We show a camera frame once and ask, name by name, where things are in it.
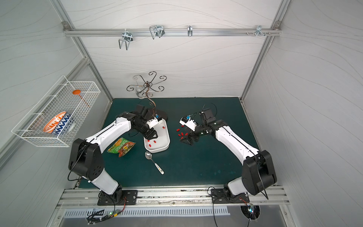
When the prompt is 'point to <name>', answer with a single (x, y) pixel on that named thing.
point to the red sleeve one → (186, 134)
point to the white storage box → (161, 143)
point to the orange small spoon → (77, 92)
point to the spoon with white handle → (148, 155)
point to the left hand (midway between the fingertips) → (154, 133)
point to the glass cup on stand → (140, 92)
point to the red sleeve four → (150, 145)
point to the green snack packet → (121, 146)
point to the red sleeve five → (163, 127)
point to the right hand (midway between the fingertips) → (185, 132)
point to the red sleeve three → (182, 134)
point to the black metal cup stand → (147, 85)
